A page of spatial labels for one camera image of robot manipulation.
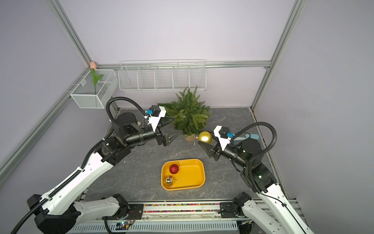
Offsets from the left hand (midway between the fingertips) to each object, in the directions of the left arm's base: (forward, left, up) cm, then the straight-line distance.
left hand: (177, 126), depth 59 cm
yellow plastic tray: (-6, -5, -41) cm, 42 cm away
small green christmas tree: (+18, -6, -13) cm, 23 cm away
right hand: (-3, -10, -3) cm, 11 cm away
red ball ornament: (-3, +5, -36) cm, 36 cm away
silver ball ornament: (-10, +8, -36) cm, 38 cm away
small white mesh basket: (+30, +51, -5) cm, 60 cm away
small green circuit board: (-28, +31, -43) cm, 60 cm away
